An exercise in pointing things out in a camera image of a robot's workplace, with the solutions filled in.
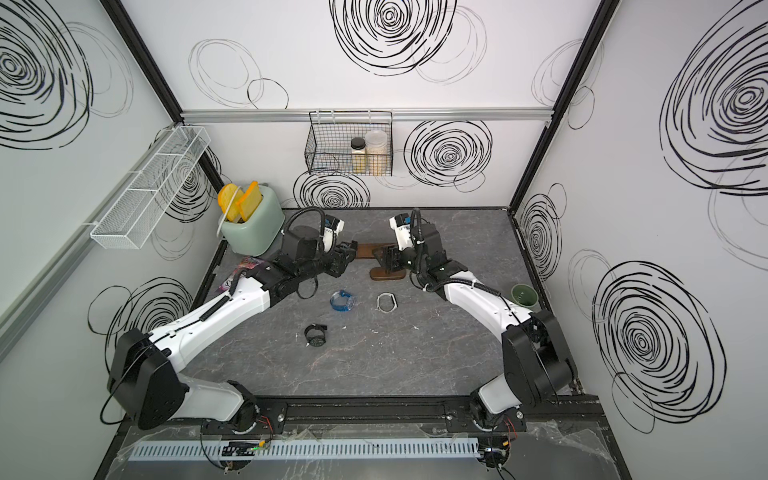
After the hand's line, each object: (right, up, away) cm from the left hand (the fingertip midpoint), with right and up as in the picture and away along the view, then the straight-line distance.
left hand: (347, 249), depth 80 cm
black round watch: (-9, -26, +4) cm, 28 cm away
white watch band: (+8, -17, +13) cm, 23 cm away
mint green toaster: (-31, +5, +16) cm, 35 cm away
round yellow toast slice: (-40, +17, +15) cm, 46 cm away
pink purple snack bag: (-37, -6, +19) cm, 42 cm away
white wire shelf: (-52, +9, -8) cm, 53 cm away
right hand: (+9, 0, +2) cm, 9 cm away
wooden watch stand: (+5, -1, +6) cm, 8 cm away
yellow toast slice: (-33, +15, +14) cm, 39 cm away
